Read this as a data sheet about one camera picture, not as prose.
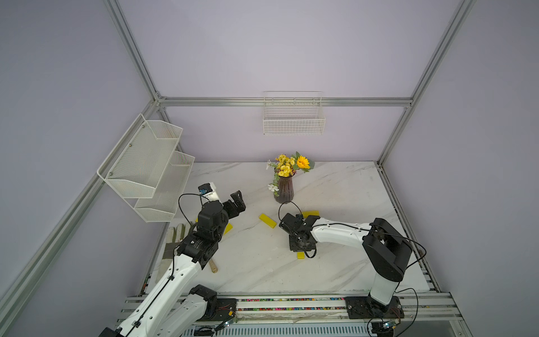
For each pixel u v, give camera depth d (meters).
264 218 0.98
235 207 0.67
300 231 0.66
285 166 0.82
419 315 0.72
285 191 1.01
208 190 0.63
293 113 0.94
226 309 0.74
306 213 1.01
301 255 0.77
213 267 0.82
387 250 0.47
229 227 0.80
